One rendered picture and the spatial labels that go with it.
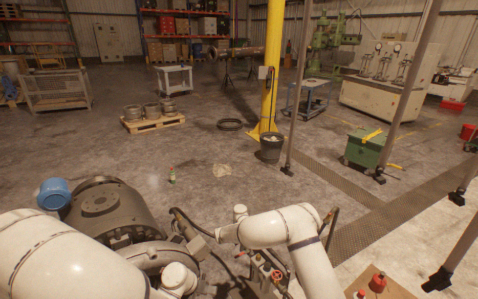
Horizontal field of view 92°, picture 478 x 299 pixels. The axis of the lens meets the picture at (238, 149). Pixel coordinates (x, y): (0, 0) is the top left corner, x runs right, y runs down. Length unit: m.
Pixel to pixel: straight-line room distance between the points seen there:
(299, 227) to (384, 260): 1.97
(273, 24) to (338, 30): 7.54
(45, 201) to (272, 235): 1.39
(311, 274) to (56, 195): 1.48
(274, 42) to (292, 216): 3.62
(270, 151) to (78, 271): 3.35
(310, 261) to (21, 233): 0.72
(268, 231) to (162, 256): 0.64
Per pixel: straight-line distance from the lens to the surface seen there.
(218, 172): 3.47
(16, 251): 0.49
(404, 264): 2.84
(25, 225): 0.53
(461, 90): 9.65
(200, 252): 1.44
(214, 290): 1.17
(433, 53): 6.68
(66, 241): 0.46
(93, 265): 0.43
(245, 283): 2.24
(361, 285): 1.87
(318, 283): 0.86
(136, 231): 1.57
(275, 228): 0.82
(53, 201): 1.81
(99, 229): 1.58
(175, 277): 0.96
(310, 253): 0.85
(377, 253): 2.80
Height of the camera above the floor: 1.89
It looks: 27 degrees down
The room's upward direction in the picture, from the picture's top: 1 degrees clockwise
